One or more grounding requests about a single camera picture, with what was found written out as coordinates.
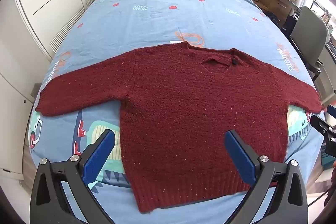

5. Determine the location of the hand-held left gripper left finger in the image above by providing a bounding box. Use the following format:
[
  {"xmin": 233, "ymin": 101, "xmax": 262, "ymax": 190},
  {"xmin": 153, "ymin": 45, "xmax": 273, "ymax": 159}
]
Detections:
[{"xmin": 30, "ymin": 129, "xmax": 116, "ymax": 224}]

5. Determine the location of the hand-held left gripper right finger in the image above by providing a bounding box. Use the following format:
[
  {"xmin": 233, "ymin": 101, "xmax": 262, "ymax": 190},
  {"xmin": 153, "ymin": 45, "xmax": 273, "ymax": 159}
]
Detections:
[{"xmin": 224, "ymin": 130, "xmax": 309, "ymax": 224}]

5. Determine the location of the dark red knit sweater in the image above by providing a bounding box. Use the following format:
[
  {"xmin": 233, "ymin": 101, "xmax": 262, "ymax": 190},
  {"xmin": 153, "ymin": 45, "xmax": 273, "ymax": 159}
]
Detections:
[{"xmin": 35, "ymin": 41, "xmax": 324, "ymax": 214}]

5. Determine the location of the grey chair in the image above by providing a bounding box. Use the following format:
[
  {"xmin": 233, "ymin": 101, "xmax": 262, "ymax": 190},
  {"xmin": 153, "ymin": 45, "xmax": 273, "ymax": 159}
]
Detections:
[{"xmin": 290, "ymin": 6, "xmax": 332, "ymax": 82}]

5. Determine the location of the black bag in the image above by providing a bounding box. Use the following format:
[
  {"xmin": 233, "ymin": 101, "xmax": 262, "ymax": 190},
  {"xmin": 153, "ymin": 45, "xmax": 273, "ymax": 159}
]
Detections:
[{"xmin": 282, "ymin": 13, "xmax": 301, "ymax": 36}]

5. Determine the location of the bed with blue cartoon sheet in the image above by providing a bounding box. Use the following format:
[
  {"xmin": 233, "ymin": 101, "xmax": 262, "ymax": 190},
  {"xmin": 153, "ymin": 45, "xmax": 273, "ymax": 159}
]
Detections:
[{"xmin": 24, "ymin": 0, "xmax": 327, "ymax": 224}]

